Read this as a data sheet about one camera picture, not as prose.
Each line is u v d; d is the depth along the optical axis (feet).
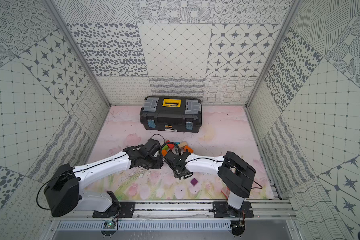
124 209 2.40
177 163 2.13
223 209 2.41
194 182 2.68
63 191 1.34
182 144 3.16
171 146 2.56
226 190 2.62
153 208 2.49
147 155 2.13
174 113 3.00
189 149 3.07
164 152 2.25
